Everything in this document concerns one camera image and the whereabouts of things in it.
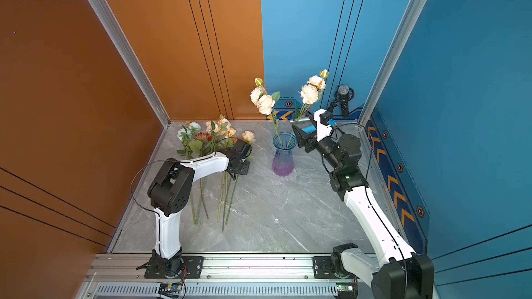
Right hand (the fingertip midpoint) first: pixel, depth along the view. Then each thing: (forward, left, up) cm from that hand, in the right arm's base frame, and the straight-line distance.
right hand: (303, 121), depth 69 cm
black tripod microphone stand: (+36, -23, -18) cm, 46 cm away
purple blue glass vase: (+7, +6, -20) cm, 22 cm away
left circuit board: (-43, +46, -40) cm, 74 cm away
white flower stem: (+17, +53, -34) cm, 65 cm away
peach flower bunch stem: (+27, +39, -32) cm, 57 cm away
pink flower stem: (+22, +24, -32) cm, 46 cm away
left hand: (+7, +25, -36) cm, 45 cm away
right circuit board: (-42, -14, -38) cm, 59 cm away
